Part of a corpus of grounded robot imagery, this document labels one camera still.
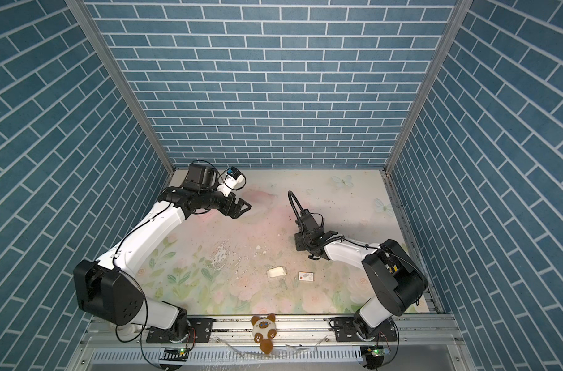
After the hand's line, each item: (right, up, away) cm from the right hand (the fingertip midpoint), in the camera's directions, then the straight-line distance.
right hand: (299, 235), depth 93 cm
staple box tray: (-9, -13, -6) cm, 17 cm away
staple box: (+2, -13, -9) cm, 16 cm away
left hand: (-21, +15, -12) cm, 28 cm away
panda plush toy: (-11, -25, -22) cm, 35 cm away
